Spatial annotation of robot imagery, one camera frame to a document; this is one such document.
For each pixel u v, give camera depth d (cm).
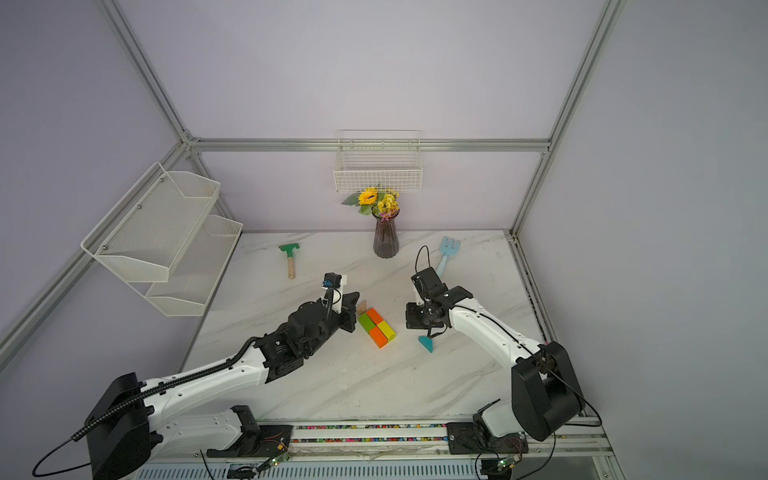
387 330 91
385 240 108
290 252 111
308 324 56
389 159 96
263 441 72
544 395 42
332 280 64
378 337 91
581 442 74
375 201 96
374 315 95
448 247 114
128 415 40
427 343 90
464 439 73
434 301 65
